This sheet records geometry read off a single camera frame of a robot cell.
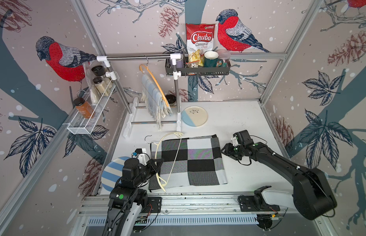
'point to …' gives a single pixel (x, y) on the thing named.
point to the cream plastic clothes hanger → (156, 143)
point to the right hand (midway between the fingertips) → (222, 150)
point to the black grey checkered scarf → (189, 161)
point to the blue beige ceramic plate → (194, 116)
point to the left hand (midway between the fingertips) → (165, 157)
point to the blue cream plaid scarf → (155, 103)
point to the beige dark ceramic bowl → (171, 99)
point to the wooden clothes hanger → (141, 67)
